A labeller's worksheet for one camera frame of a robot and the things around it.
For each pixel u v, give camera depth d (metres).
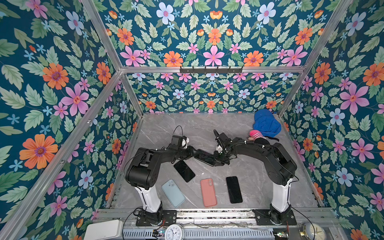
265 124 1.11
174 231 0.67
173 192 0.83
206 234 0.70
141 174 0.49
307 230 0.66
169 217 0.74
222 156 0.81
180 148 0.83
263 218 0.73
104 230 0.67
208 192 0.82
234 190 0.82
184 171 0.91
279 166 0.51
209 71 0.93
